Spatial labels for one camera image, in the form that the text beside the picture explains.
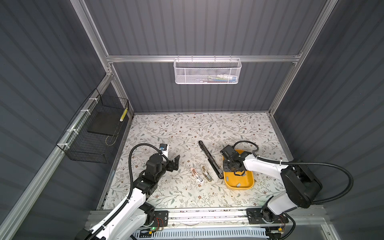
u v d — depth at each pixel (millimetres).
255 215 725
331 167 419
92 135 722
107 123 738
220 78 928
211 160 920
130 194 524
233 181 863
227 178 867
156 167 598
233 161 681
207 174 867
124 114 819
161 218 723
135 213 608
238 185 844
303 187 445
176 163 737
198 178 863
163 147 692
